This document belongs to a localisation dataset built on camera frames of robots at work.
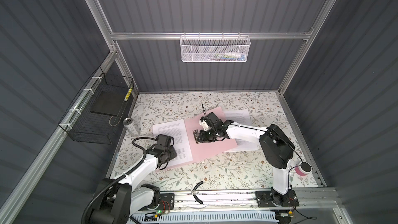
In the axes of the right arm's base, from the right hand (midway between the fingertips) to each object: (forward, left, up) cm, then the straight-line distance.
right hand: (199, 141), depth 90 cm
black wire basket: (+2, +48, +25) cm, 54 cm away
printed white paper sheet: (+11, +15, -4) cm, 19 cm away
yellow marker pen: (+16, +37, +25) cm, 47 cm away
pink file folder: (-4, -2, -4) cm, 6 cm away
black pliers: (-26, +3, -5) cm, 26 cm away
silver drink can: (+5, +39, +9) cm, 40 cm away
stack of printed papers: (+20, -29, -4) cm, 36 cm away
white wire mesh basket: (+74, -12, +17) cm, 76 cm away
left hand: (-6, +15, -3) cm, 17 cm away
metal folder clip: (+7, +2, -3) cm, 8 cm away
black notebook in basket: (+6, +41, +28) cm, 51 cm away
